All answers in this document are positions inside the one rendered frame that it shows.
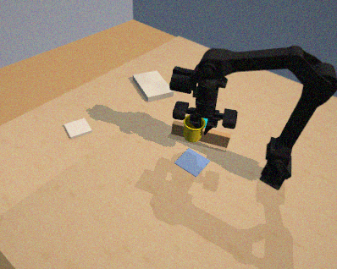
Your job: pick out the olive yellow cup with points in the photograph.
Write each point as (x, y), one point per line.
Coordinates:
(192, 134)

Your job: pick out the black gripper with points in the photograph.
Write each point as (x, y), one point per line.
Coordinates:
(205, 110)

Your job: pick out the brown rectangular bar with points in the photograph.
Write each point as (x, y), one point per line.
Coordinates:
(211, 137)

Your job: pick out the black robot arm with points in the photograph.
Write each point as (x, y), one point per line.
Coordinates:
(319, 80)

